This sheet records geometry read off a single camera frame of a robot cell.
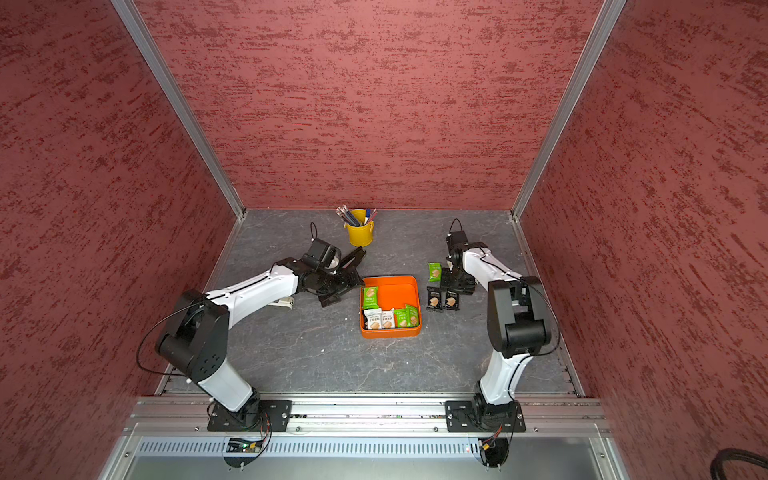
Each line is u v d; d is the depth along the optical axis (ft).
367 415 2.50
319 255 2.38
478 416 2.19
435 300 3.11
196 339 1.51
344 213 3.21
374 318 2.87
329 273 2.55
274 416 2.43
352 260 3.39
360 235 3.50
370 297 3.03
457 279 2.68
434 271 3.35
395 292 3.19
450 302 3.10
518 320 1.62
